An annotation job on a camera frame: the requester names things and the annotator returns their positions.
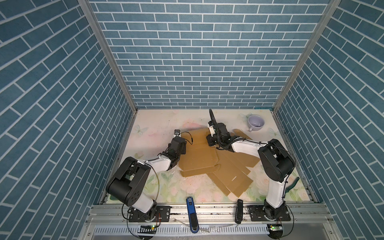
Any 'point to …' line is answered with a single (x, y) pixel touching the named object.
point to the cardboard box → (200, 157)
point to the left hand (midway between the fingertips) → (180, 142)
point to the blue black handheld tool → (193, 216)
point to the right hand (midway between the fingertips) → (207, 135)
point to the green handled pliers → (287, 189)
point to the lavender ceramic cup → (256, 122)
